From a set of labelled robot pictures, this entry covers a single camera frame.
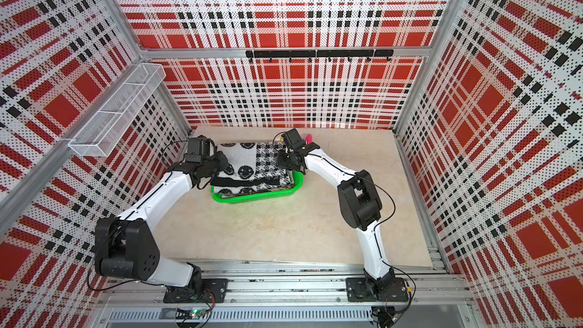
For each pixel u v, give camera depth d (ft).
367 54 2.91
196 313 2.27
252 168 2.98
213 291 2.40
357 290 2.41
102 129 2.31
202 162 2.17
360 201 1.86
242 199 2.91
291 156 2.61
